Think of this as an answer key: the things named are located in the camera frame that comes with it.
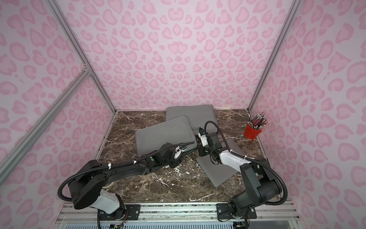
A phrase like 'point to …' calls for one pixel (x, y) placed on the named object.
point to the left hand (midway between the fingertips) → (180, 153)
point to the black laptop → (218, 173)
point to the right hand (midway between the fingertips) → (199, 146)
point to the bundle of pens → (259, 120)
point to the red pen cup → (251, 133)
